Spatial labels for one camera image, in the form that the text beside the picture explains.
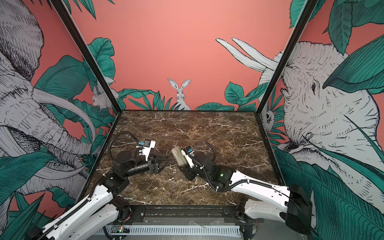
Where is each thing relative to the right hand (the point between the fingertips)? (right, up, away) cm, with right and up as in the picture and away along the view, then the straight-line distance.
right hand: (180, 165), depth 72 cm
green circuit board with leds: (-28, -30, -2) cm, 42 cm away
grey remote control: (0, +4, 0) cm, 4 cm away
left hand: (-5, +4, -5) cm, 8 cm away
